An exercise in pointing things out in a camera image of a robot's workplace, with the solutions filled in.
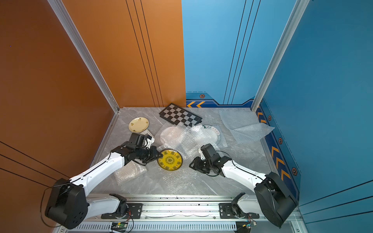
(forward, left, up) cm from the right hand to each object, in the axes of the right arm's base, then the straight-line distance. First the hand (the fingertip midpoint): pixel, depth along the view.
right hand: (191, 166), depth 83 cm
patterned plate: (+24, -13, -2) cm, 28 cm away
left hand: (+6, +16, +5) cm, 18 cm away
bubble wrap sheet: (+36, -39, -5) cm, 53 cm away
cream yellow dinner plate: (+36, +41, -5) cm, 55 cm away
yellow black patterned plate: (+3, +11, +3) cm, 12 cm away
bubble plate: (-3, +35, 0) cm, 35 cm away
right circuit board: (-27, -26, -7) cm, 38 cm away
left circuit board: (-28, +35, -8) cm, 45 cm away
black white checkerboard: (+43, +11, -2) cm, 44 cm away
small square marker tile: (+28, +33, -4) cm, 44 cm away
